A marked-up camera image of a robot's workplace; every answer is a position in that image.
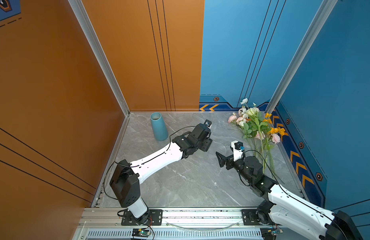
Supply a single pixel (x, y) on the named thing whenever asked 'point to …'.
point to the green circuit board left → (144, 233)
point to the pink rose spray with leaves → (241, 119)
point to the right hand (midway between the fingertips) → (222, 150)
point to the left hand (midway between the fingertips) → (205, 136)
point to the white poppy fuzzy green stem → (244, 101)
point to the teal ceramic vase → (159, 128)
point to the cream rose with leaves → (255, 126)
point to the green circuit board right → (276, 231)
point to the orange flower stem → (274, 130)
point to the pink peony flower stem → (276, 139)
